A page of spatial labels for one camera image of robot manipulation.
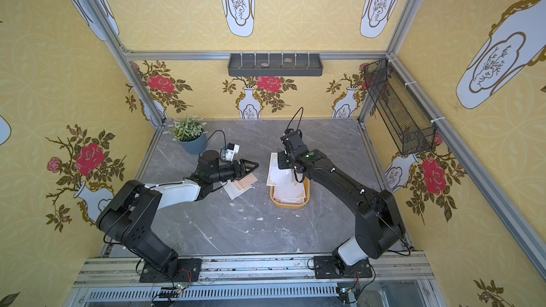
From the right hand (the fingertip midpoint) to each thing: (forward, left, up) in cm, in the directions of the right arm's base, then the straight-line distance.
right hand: (282, 159), depth 86 cm
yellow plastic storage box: (-8, -11, -10) cm, 17 cm away
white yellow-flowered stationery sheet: (-8, +21, -14) cm, 26 cm away
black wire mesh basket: (+10, -51, +9) cm, 53 cm away
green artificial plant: (+12, +42, +3) cm, 44 cm away
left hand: (-4, +9, -1) cm, 10 cm away
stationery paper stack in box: (-9, -3, -12) cm, 16 cm away
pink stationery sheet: (-4, +16, -13) cm, 21 cm away
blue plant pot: (+15, +46, -15) cm, 50 cm away
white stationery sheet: (-6, +1, -3) cm, 7 cm away
